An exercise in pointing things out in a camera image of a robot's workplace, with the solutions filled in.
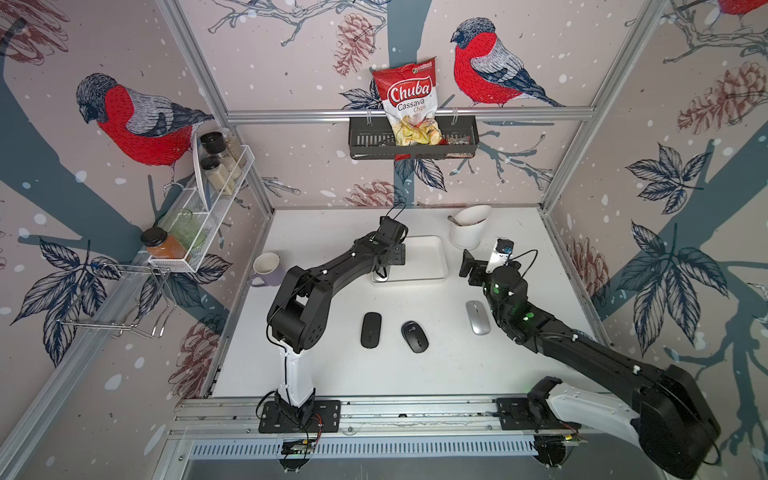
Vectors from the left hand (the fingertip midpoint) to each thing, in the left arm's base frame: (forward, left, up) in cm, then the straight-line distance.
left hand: (396, 246), depth 96 cm
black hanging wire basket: (+27, +8, +23) cm, 36 cm away
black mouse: (-24, +8, -9) cm, 27 cm away
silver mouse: (-6, +6, -10) cm, 13 cm away
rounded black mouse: (-26, -6, -9) cm, 29 cm away
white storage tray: (+2, -10, -10) cm, 14 cm away
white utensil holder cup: (+15, -28, -3) cm, 32 cm away
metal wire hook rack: (-37, +51, +25) cm, 68 cm away
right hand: (-9, -23, +11) cm, 27 cm away
